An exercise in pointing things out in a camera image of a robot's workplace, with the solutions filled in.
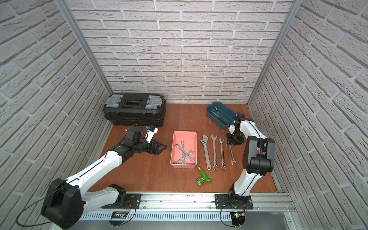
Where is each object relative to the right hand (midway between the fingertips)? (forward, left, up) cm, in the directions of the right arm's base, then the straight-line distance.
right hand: (233, 143), depth 91 cm
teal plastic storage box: (+26, -4, -2) cm, 27 cm away
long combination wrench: (-13, +14, -4) cm, 20 cm away
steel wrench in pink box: (-8, +33, -3) cm, 35 cm away
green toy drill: (-21, +24, -1) cm, 32 cm away
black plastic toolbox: (+22, +63, +14) cm, 68 cm away
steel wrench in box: (-8, +37, -3) cm, 39 cm away
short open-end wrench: (-10, +2, -4) cm, 11 cm away
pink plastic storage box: (-1, +33, -3) cm, 33 cm away
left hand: (-2, +45, +10) cm, 46 cm away
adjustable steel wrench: (+5, +18, -4) cm, 19 cm away
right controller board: (-39, +7, -5) cm, 40 cm away
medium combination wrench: (-14, +9, -4) cm, 17 cm away
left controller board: (-34, +69, -6) cm, 77 cm away
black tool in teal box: (+31, +5, -3) cm, 31 cm away
